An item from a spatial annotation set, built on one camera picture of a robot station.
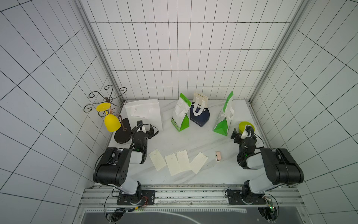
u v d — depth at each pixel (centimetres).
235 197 73
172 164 86
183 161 86
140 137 71
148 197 72
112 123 79
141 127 76
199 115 94
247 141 68
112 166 46
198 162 86
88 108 74
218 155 85
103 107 74
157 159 86
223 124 95
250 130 77
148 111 90
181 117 91
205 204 73
